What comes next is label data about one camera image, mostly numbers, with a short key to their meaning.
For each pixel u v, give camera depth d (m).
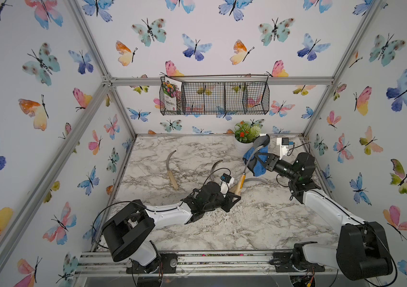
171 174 1.01
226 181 0.72
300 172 0.63
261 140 0.74
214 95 0.99
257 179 1.00
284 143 0.71
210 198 0.64
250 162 0.78
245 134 1.01
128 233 0.43
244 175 0.79
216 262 0.76
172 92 0.89
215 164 1.06
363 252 0.41
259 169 0.73
